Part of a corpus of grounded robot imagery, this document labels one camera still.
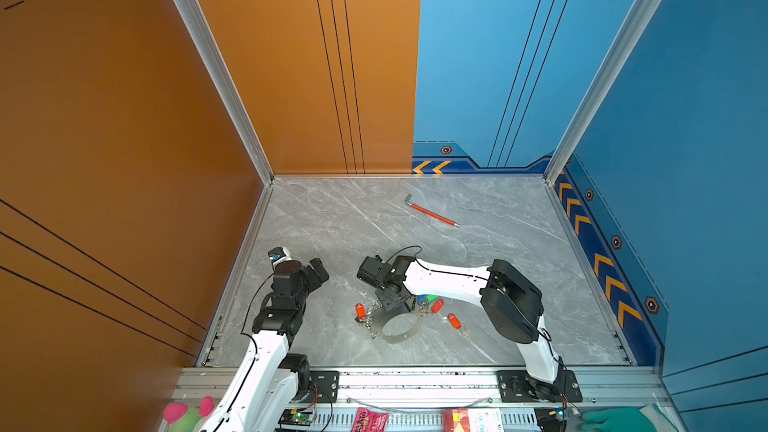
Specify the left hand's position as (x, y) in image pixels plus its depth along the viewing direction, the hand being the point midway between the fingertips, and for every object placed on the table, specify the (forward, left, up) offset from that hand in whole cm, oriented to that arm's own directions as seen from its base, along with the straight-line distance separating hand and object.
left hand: (308, 264), depth 84 cm
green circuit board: (-35, -2, -11) cm, 36 cm away
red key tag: (-9, -15, -11) cm, 20 cm away
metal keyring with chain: (-14, -25, -10) cm, 30 cm away
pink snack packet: (-35, -19, -9) cm, 41 cm away
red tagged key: (-13, -42, -9) cm, 45 cm away
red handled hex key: (+27, -37, -10) cm, 47 cm away
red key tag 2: (-7, -38, -10) cm, 39 cm away
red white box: (-35, -42, -6) cm, 55 cm away
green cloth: (-34, -77, -8) cm, 84 cm away
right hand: (-6, -24, -9) cm, 26 cm away
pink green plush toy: (-36, +22, -5) cm, 42 cm away
